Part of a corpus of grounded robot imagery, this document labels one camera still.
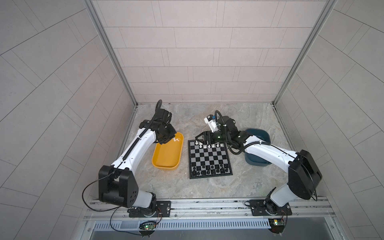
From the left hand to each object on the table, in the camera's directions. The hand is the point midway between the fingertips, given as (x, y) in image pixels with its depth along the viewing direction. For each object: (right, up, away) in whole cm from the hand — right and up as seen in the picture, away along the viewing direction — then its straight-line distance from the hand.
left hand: (178, 132), depth 83 cm
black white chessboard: (+17, -16, +2) cm, 23 cm away
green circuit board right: (+47, -41, -15) cm, 64 cm away
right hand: (+11, -2, -5) cm, 12 cm away
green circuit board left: (-10, -39, -18) cm, 44 cm away
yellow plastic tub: (-8, -16, +9) cm, 19 cm away
